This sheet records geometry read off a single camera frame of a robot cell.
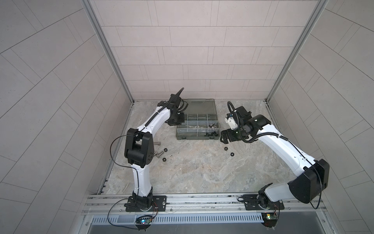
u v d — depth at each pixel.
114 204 0.71
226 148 0.91
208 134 0.96
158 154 0.87
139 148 0.50
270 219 0.68
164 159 0.86
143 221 0.64
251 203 0.71
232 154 0.89
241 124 0.59
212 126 1.00
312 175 0.39
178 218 1.05
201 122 0.99
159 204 0.71
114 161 0.49
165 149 0.89
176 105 0.73
